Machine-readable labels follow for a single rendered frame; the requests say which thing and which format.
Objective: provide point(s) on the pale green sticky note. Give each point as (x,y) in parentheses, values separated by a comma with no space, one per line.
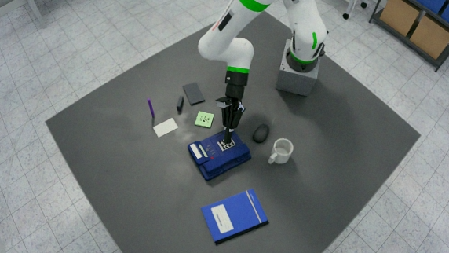
(204,119)

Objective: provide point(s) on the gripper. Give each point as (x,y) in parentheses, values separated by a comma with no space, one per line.
(231,115)

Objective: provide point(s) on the blue notebook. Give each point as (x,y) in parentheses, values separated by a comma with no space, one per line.
(234,216)

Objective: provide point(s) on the white rectangular sheet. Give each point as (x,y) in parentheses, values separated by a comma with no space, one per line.
(165,127)

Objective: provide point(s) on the blue desk phone body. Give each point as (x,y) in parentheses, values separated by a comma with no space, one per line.
(212,147)

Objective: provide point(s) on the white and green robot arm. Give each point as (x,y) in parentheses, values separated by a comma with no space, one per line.
(308,29)

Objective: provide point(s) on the grey computer mouse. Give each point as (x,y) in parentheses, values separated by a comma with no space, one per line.
(261,133)

